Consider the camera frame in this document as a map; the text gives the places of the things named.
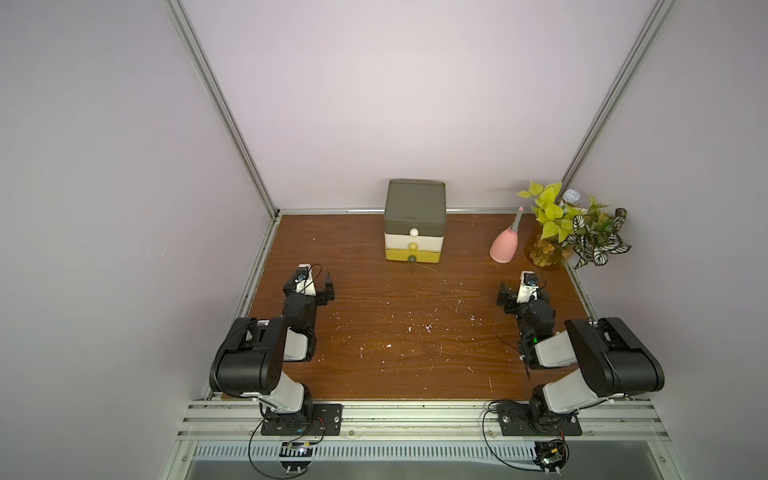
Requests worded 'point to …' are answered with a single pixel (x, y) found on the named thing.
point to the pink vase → (504, 247)
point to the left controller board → (295, 456)
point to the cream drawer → (422, 243)
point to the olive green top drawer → (424, 222)
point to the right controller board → (551, 455)
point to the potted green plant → (570, 227)
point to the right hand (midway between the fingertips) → (524, 279)
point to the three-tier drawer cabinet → (414, 195)
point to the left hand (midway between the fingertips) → (316, 272)
